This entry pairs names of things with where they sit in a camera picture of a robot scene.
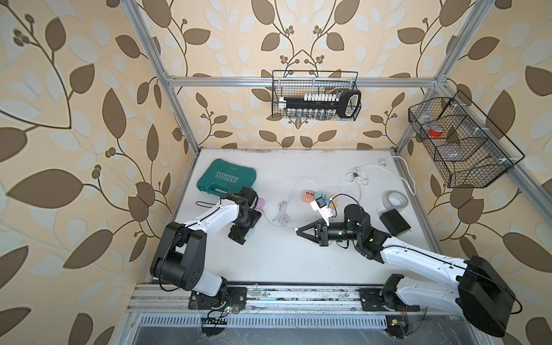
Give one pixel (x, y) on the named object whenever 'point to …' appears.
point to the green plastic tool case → (222, 177)
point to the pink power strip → (308, 196)
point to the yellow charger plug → (333, 203)
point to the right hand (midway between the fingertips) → (297, 233)
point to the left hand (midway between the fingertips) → (252, 225)
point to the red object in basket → (434, 134)
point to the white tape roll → (394, 199)
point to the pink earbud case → (261, 203)
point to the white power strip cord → (397, 164)
